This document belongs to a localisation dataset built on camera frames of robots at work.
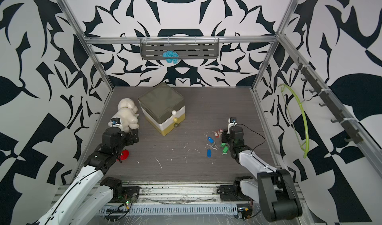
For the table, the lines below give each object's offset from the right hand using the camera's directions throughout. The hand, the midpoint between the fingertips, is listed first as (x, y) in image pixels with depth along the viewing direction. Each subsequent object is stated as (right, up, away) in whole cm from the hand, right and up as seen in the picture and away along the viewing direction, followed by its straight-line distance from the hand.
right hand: (228, 127), depth 91 cm
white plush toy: (-62, +7, +1) cm, 63 cm away
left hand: (-56, +1, -10) cm, 57 cm away
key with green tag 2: (-2, -13, -2) cm, 13 cm away
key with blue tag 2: (-8, -11, 0) cm, 14 cm away
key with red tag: (-4, -3, +5) cm, 7 cm away
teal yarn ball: (-35, +45, 0) cm, 57 cm away
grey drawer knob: (-32, +1, +3) cm, 32 cm away
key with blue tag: (-12, -15, -2) cm, 19 cm away
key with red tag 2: (-7, -5, +5) cm, 9 cm away
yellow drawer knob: (-32, +5, -2) cm, 32 cm away
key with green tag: (-3, -10, 0) cm, 11 cm away
